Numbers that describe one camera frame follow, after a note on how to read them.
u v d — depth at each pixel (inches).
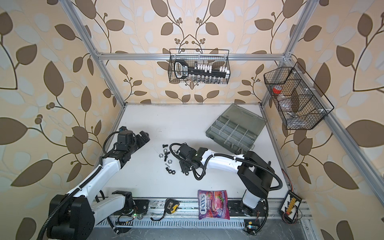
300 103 29.0
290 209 28.4
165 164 35.3
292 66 33.0
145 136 31.0
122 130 29.8
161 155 36.7
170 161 35.8
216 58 35.9
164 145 38.0
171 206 28.5
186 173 33.4
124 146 25.3
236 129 40.1
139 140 29.7
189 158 25.3
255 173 17.4
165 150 37.6
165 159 35.9
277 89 34.7
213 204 29.0
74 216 15.8
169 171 34.1
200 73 33.3
